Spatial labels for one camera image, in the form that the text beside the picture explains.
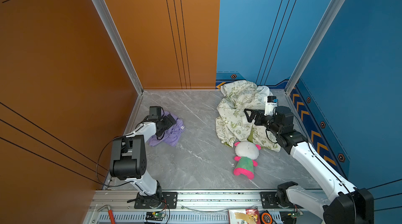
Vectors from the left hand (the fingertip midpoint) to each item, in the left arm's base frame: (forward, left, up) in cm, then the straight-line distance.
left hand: (170, 122), depth 97 cm
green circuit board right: (-46, -63, -4) cm, 78 cm away
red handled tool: (-46, +21, -5) cm, 51 cm away
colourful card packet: (-47, -41, -1) cm, 62 cm away
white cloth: (+20, -61, +8) cm, 65 cm away
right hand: (-5, -45, +19) cm, 49 cm away
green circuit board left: (-47, 0, -6) cm, 48 cm away
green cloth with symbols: (-9, -49, -1) cm, 50 cm away
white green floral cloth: (-1, -39, -1) cm, 39 cm away
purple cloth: (-8, -2, -3) cm, 8 cm away
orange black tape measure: (-48, -49, -1) cm, 68 cm away
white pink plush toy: (-19, -45, +1) cm, 49 cm away
